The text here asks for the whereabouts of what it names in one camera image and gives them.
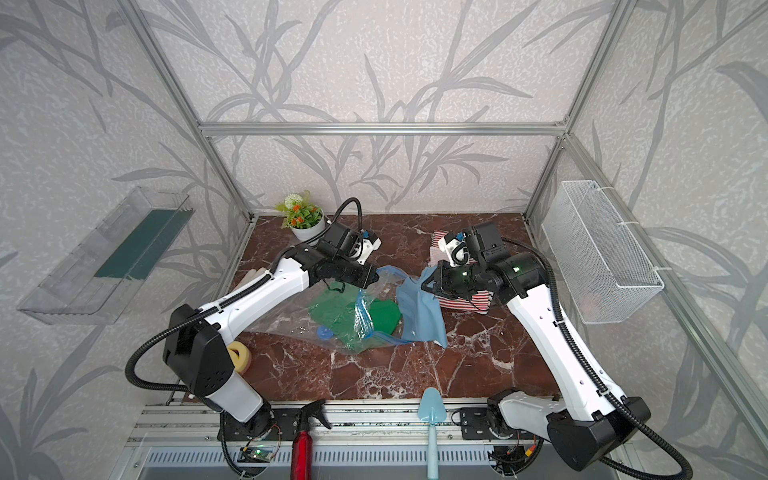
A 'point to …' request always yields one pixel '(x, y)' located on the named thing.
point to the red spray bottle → (302, 446)
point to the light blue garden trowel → (432, 409)
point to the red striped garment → (477, 302)
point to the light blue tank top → (421, 311)
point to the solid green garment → (334, 313)
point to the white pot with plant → (300, 213)
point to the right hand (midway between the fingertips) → (421, 284)
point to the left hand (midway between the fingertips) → (379, 278)
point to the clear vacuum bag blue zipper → (296, 323)
